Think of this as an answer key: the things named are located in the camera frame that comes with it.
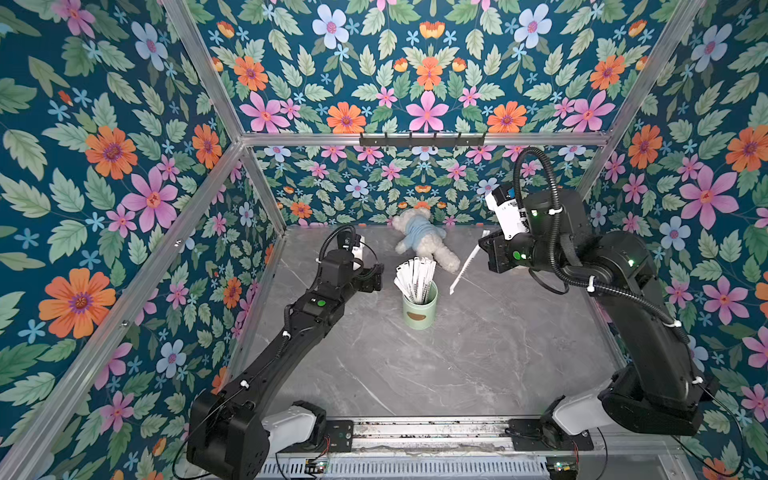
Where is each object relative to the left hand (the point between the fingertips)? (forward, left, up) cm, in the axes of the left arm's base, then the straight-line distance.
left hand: (373, 262), depth 80 cm
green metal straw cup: (-9, -13, -16) cm, 22 cm away
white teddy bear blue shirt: (+21, -17, -14) cm, 30 cm away
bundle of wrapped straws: (0, -11, -8) cm, 14 cm away
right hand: (-9, -25, +19) cm, 33 cm away
